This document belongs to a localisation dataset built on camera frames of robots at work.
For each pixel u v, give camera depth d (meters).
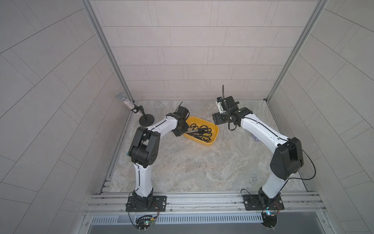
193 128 1.00
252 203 0.71
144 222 0.68
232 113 0.63
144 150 0.50
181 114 0.77
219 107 0.76
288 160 0.45
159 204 0.71
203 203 0.72
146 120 1.02
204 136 0.94
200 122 1.00
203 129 0.99
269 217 0.69
